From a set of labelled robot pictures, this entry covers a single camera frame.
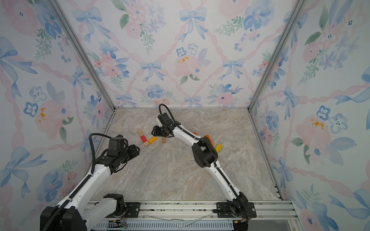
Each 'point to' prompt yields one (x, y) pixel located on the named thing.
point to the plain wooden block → (164, 140)
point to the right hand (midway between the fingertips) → (154, 132)
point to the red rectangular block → (143, 138)
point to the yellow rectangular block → (152, 139)
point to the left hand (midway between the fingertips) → (138, 149)
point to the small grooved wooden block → (146, 143)
